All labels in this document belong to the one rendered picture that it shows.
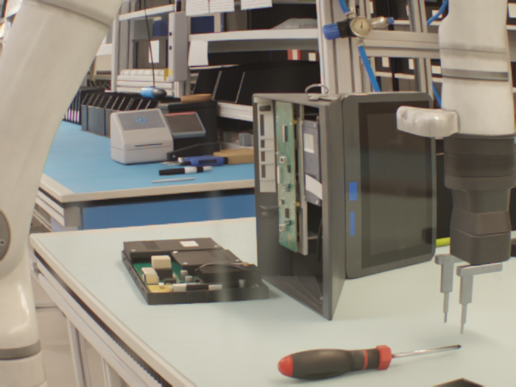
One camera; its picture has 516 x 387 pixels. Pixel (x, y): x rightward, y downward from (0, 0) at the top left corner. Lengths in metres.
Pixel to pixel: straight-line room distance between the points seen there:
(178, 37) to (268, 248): 2.55
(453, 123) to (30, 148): 0.36
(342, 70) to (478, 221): 1.89
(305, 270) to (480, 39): 0.48
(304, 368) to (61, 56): 0.32
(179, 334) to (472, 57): 0.39
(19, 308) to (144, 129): 2.40
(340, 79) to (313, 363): 1.97
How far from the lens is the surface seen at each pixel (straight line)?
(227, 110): 3.48
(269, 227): 1.36
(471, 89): 0.98
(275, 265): 1.36
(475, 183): 0.99
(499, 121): 0.99
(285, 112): 1.27
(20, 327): 0.94
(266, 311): 1.20
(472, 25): 0.98
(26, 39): 0.89
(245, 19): 3.82
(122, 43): 4.95
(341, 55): 2.86
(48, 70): 0.89
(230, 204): 2.87
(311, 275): 1.36
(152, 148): 3.31
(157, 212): 2.81
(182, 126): 3.39
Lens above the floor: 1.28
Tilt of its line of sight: 8 degrees down
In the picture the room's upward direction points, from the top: 2 degrees counter-clockwise
